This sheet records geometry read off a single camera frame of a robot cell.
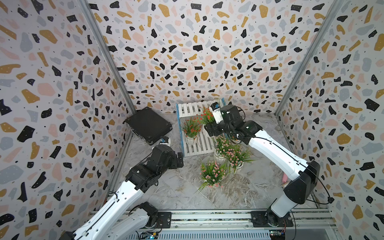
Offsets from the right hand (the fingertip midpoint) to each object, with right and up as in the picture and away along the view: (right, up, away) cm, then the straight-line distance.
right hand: (212, 123), depth 77 cm
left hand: (-18, -16, -3) cm, 24 cm away
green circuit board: (-30, -53, -7) cm, 61 cm away
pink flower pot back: (+7, -11, +6) cm, 14 cm away
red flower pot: (-12, -3, +15) cm, 19 cm away
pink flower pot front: (0, -26, -1) cm, 26 cm away
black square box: (-43, -1, +32) cm, 54 cm away
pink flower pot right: (+14, -18, +5) cm, 23 cm away
